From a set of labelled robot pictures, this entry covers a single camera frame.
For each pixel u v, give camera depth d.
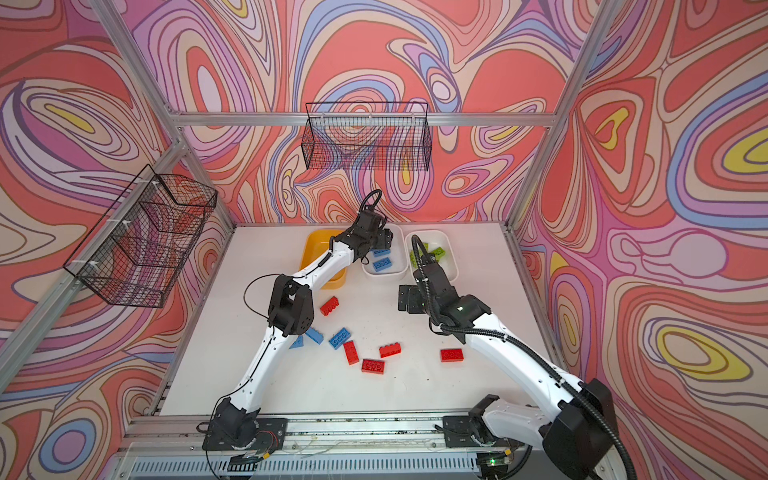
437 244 1.14
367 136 0.99
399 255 1.08
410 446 0.73
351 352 0.86
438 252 1.11
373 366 0.84
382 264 1.05
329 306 0.94
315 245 1.12
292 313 0.66
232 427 0.64
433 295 0.58
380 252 1.08
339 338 0.88
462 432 0.73
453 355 0.85
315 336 0.87
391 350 0.86
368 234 0.84
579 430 0.38
